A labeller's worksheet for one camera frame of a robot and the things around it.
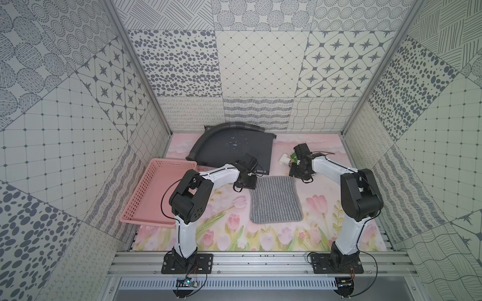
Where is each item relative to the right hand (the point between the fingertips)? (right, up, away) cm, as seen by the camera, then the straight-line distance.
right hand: (296, 175), depth 98 cm
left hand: (-25, -2, -1) cm, 25 cm away
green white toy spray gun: (-5, +8, +7) cm, 12 cm away
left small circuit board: (-49, -37, -27) cm, 68 cm away
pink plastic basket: (-75, -14, -5) cm, 77 cm away
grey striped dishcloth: (-12, -11, -5) cm, 17 cm away
